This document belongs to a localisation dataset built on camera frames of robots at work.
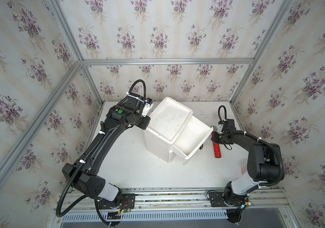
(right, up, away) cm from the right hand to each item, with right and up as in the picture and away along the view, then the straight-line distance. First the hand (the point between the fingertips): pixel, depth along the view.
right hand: (217, 138), depth 96 cm
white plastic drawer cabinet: (-35, +13, -17) cm, 41 cm away
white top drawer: (-20, +4, -14) cm, 25 cm away
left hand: (-47, +13, -21) cm, 53 cm away
